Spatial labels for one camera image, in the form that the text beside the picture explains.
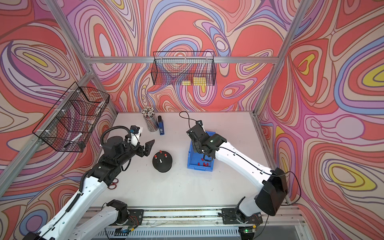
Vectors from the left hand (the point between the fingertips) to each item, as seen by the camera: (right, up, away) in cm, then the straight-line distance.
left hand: (148, 137), depth 74 cm
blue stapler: (-1, +7, +35) cm, 36 cm away
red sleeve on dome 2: (+2, -11, +9) cm, 14 cm away
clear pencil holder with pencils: (-6, +8, +29) cm, 31 cm away
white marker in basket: (-38, -3, -3) cm, 38 cm away
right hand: (+27, -5, +5) cm, 28 cm away
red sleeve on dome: (+7, -10, +9) cm, 15 cm away
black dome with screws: (+6, -14, +8) cm, 17 cm away
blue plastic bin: (+27, -17, +20) cm, 37 cm away
